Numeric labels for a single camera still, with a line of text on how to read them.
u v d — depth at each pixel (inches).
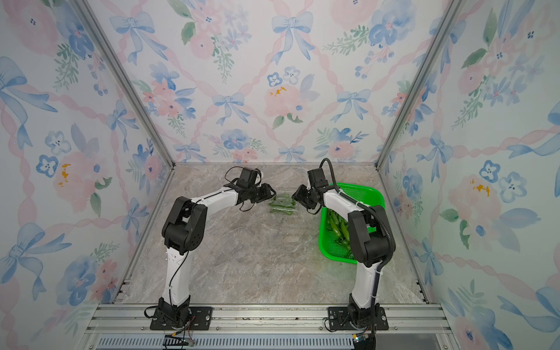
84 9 27.1
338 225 35.5
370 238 20.3
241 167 35.5
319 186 30.6
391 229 19.8
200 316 29.3
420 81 33.8
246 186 32.2
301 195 34.4
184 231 22.3
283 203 38.4
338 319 28.9
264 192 35.8
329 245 35.7
